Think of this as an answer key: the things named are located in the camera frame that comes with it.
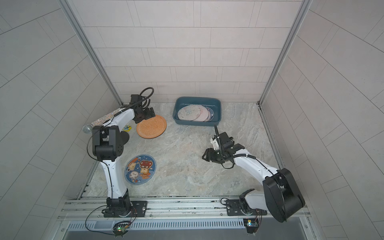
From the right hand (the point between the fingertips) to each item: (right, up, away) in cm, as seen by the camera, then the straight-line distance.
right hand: (206, 157), depth 83 cm
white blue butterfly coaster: (-11, +26, +25) cm, 38 cm away
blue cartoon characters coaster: (-38, -7, +1) cm, 38 cm away
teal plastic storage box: (+8, +33, +29) cm, 45 cm away
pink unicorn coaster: (0, +25, +26) cm, 36 cm away
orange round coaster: (-37, +15, +19) cm, 44 cm away
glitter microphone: (-59, +17, -9) cm, 63 cm away
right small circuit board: (+21, -27, -15) cm, 37 cm away
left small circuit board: (-38, -25, -20) cm, 49 cm away
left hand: (-37, +25, +19) cm, 49 cm away
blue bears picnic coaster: (+6, +25, +26) cm, 37 cm away
